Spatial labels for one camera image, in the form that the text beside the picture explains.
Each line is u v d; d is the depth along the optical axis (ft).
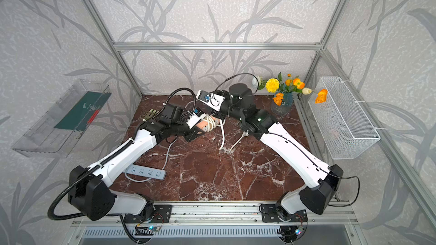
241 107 1.57
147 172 2.71
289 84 2.85
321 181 1.28
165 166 2.89
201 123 2.44
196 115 2.27
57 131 2.16
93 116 2.28
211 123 2.51
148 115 3.67
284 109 3.49
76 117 2.23
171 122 1.99
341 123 2.00
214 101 1.73
